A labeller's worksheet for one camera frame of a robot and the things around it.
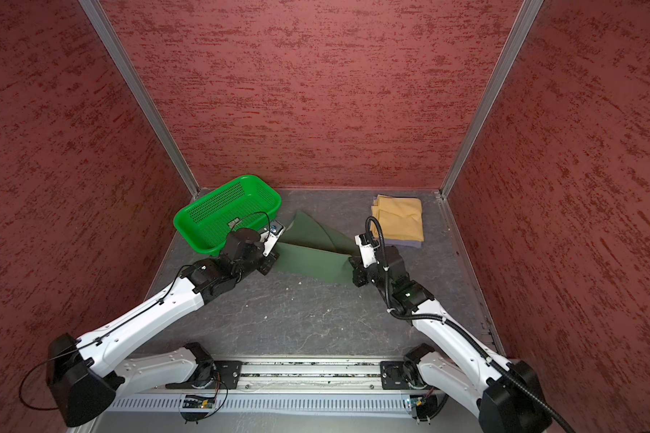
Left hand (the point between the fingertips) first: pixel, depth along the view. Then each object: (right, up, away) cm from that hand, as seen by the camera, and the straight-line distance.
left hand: (270, 248), depth 78 cm
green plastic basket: (-20, +15, +39) cm, 46 cm away
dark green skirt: (+13, 0, +1) cm, 13 cm away
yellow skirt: (+46, +9, +28) cm, 55 cm away
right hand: (+24, -5, +3) cm, 25 cm away
